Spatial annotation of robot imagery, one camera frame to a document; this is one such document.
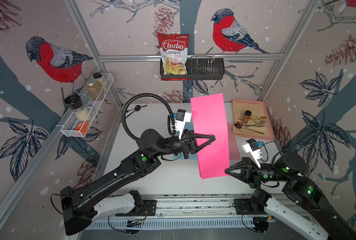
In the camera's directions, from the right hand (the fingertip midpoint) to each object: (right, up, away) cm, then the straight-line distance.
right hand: (228, 172), depth 50 cm
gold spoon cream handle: (+44, +18, +59) cm, 76 cm away
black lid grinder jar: (-63, +20, +18) cm, 68 cm away
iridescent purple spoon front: (+25, +12, +56) cm, 62 cm away
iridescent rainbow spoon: (+32, +12, +57) cm, 66 cm away
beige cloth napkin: (+33, +18, +54) cm, 65 cm away
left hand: (-6, +12, -6) cm, 15 cm away
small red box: (-60, +14, +13) cm, 63 cm away
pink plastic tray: (+48, +10, +54) cm, 73 cm away
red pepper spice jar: (+30, +18, +52) cm, 63 cm away
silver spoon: (+43, +14, +57) cm, 72 cm away
